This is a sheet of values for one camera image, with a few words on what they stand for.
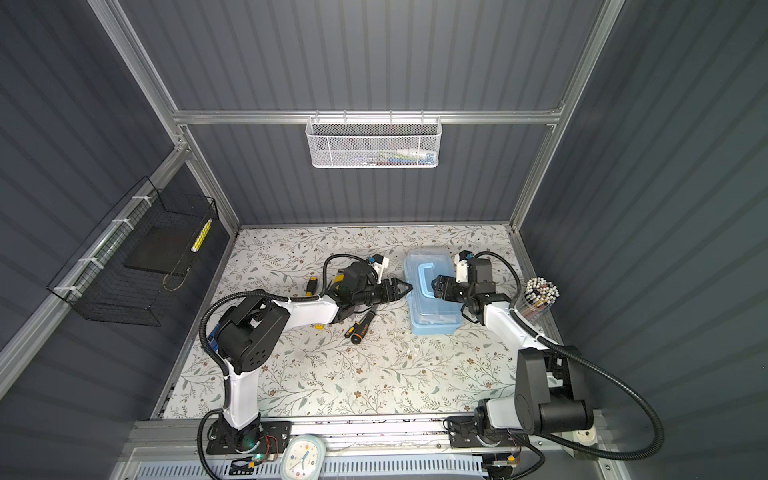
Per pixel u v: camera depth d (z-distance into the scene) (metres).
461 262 0.82
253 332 0.53
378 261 0.86
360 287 0.76
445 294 0.80
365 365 0.86
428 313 0.85
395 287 0.83
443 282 0.81
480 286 0.69
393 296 0.82
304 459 0.69
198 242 0.79
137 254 0.74
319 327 0.93
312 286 1.01
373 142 1.24
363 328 0.91
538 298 0.79
